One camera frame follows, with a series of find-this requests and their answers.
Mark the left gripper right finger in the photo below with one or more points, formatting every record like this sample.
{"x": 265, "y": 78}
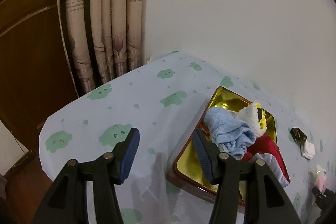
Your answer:
{"x": 265, "y": 201}

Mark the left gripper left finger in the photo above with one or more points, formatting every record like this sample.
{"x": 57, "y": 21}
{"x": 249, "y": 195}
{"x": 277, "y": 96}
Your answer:
{"x": 66, "y": 199}

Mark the pink green cleaning wipes pack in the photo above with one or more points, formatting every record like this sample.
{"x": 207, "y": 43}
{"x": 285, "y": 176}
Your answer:
{"x": 320, "y": 178}

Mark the red grey Santa hat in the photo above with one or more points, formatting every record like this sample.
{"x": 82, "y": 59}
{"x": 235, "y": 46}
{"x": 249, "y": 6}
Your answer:
{"x": 266, "y": 149}

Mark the light blue towel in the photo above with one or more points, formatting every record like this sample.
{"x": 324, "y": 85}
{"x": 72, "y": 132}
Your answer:
{"x": 232, "y": 136}

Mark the white fluffy plush toy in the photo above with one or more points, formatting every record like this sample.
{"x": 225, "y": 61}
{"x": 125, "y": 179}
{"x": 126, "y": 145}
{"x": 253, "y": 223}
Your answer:
{"x": 254, "y": 116}

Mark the folded white socks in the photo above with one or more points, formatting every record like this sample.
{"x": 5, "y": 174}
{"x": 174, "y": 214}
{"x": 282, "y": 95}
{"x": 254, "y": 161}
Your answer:
{"x": 308, "y": 150}

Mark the red gold toffee tin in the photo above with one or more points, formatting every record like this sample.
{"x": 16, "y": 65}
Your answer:
{"x": 186, "y": 172}

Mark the brown wooden cabinet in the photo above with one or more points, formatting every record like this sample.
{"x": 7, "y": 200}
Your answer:
{"x": 35, "y": 83}

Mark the light blue cloud tablecloth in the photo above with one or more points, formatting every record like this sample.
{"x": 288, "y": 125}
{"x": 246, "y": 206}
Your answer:
{"x": 163, "y": 100}

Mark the beige patterned curtain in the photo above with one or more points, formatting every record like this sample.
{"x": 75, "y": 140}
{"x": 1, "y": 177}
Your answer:
{"x": 102, "y": 39}

